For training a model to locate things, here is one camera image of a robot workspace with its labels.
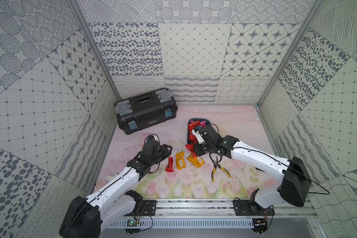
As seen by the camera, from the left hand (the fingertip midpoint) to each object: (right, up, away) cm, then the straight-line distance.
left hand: (170, 146), depth 82 cm
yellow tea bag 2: (+16, -11, +6) cm, 20 cm away
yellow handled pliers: (+28, -13, +6) cm, 32 cm away
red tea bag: (-1, -13, +4) cm, 14 cm away
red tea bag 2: (+11, 0, -2) cm, 12 cm away
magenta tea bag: (+21, +12, +22) cm, 33 cm away
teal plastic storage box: (+25, +13, +22) cm, 36 cm away
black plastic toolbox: (-18, +21, +12) cm, 30 cm away
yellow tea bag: (+6, -9, +4) cm, 12 cm away
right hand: (+14, -2, -1) cm, 14 cm away
